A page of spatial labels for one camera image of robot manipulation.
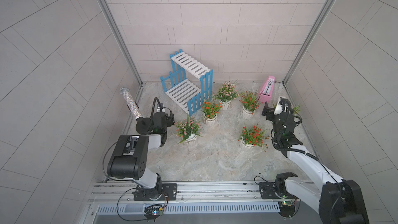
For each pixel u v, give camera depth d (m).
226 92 0.91
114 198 0.70
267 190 0.71
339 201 0.37
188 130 0.80
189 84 1.13
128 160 0.44
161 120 0.69
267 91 1.00
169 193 0.71
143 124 0.88
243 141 0.80
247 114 0.93
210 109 0.84
